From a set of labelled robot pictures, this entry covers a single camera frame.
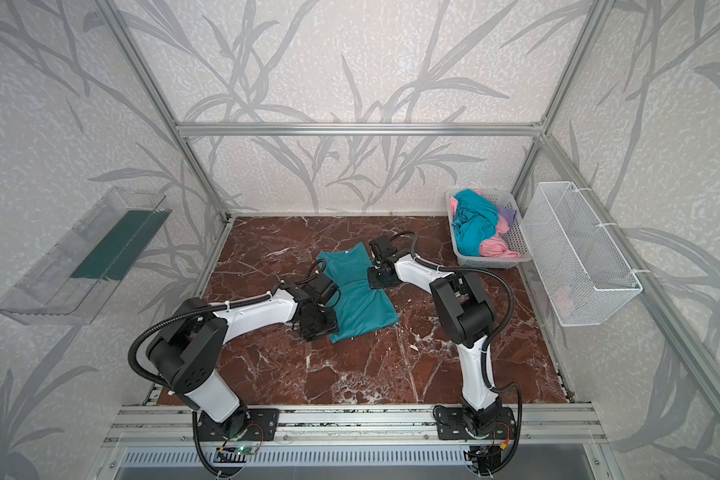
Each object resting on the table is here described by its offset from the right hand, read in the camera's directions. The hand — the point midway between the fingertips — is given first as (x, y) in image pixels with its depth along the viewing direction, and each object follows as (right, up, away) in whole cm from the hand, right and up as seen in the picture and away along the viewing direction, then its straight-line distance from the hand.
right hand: (375, 272), depth 100 cm
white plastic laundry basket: (+50, +12, +6) cm, 52 cm away
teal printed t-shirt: (-4, -11, -7) cm, 13 cm away
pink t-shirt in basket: (+41, +8, +2) cm, 42 cm away
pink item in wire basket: (+47, -6, -27) cm, 55 cm away
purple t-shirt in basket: (+50, +20, +11) cm, 55 cm away
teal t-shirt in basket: (+35, +18, +5) cm, 40 cm away
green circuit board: (-30, -39, -30) cm, 58 cm away
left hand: (-11, -15, -12) cm, 22 cm away
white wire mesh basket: (+44, +4, -39) cm, 59 cm away
